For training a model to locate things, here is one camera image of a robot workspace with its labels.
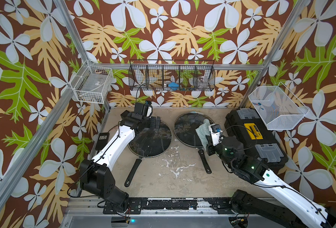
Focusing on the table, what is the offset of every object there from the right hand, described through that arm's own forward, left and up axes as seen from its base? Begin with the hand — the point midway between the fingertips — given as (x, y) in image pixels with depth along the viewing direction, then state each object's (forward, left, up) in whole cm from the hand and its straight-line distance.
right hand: (205, 135), depth 70 cm
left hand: (+15, +27, -4) cm, 31 cm away
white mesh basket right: (+20, -46, 0) cm, 50 cm away
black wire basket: (+48, +18, +4) cm, 51 cm away
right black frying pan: (-3, -2, -20) cm, 20 cm away
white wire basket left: (+33, +65, +7) cm, 74 cm away
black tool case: (+15, -31, -11) cm, 36 cm away
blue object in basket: (+39, +15, +2) cm, 41 cm away
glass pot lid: (+8, +29, -22) cm, 38 cm away
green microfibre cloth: (+1, +1, +2) cm, 3 cm away
